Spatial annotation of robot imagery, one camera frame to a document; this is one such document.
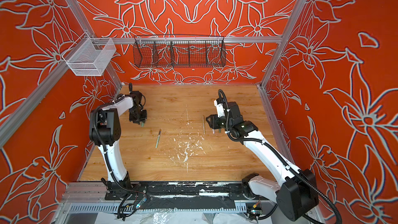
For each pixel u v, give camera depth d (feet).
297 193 1.25
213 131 3.07
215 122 2.25
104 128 1.81
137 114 2.80
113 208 2.29
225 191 2.41
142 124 3.19
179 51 3.27
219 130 3.11
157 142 2.94
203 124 3.19
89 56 3.00
